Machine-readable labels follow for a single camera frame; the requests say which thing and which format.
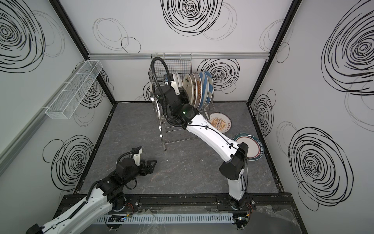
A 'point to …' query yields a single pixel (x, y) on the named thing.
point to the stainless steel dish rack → (171, 134)
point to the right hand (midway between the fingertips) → (180, 87)
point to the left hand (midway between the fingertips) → (152, 161)
